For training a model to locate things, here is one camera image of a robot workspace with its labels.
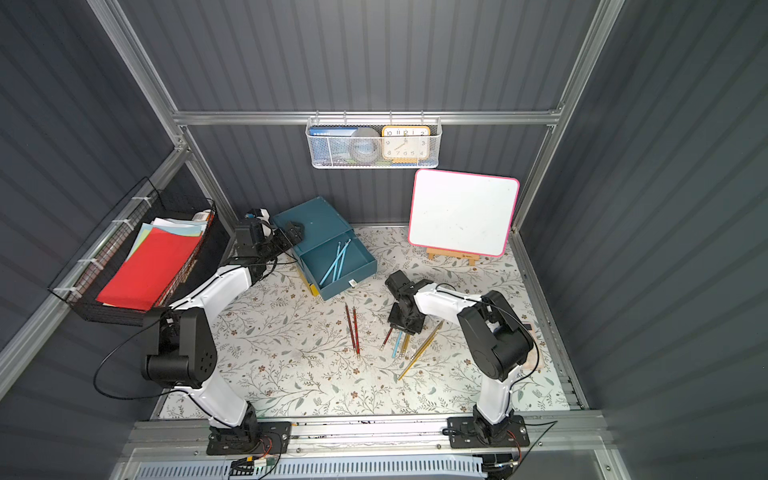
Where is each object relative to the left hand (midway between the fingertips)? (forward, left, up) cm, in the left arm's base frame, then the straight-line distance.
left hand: (290, 230), depth 91 cm
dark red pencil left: (-22, -18, -22) cm, 35 cm away
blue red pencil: (-26, -29, -22) cm, 45 cm away
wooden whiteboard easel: (+2, -60, -17) cm, 63 cm away
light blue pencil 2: (-28, -32, -21) cm, 48 cm away
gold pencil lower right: (-34, -36, -22) cm, 54 cm away
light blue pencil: (-9, -14, -5) cm, 18 cm away
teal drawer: (-8, -20, -7) cm, 22 cm away
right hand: (-22, -34, -21) cm, 46 cm away
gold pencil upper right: (-27, -42, -21) cm, 54 cm away
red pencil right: (-24, -20, -21) cm, 38 cm away
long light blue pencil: (-8, -14, -5) cm, 17 cm away
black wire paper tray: (-28, +33, +14) cm, 46 cm away
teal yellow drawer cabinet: (+3, -9, 0) cm, 10 cm away
